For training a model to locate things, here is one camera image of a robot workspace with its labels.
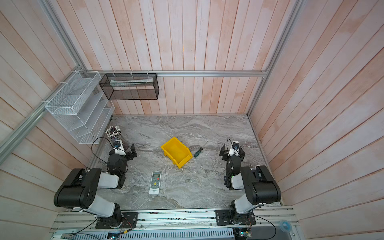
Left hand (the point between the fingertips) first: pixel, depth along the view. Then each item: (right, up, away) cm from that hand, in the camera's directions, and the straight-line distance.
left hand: (127, 146), depth 91 cm
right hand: (+66, +1, -1) cm, 66 cm away
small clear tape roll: (+86, -37, -19) cm, 95 cm away
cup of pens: (-6, +9, -5) cm, 12 cm away
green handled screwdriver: (+43, -6, +4) cm, 44 cm away
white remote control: (+19, -20, -7) cm, 29 cm away
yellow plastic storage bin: (+30, -3, +7) cm, 31 cm away
